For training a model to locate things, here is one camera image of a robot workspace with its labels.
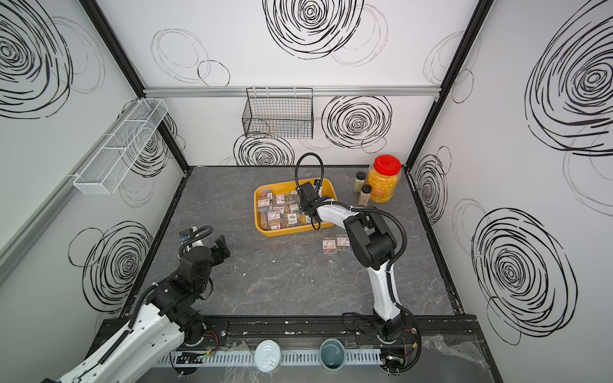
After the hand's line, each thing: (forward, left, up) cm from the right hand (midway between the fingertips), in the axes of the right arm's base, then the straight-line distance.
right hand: (312, 206), depth 101 cm
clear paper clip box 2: (-17, -7, -1) cm, 19 cm away
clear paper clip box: (-16, -12, -1) cm, 20 cm away
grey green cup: (-52, -8, -3) cm, 53 cm away
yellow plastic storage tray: (-12, +6, +1) cm, 14 cm away
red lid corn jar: (+9, -30, +9) cm, 33 cm away
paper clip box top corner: (+4, +20, +2) cm, 21 cm away
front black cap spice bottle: (+5, -23, +4) cm, 24 cm away
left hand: (-23, +32, +10) cm, 41 cm away
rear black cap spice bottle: (+11, -21, +4) cm, 24 cm away
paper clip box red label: (-1, +20, +3) cm, 21 cm away
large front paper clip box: (-8, +15, +1) cm, 17 cm away
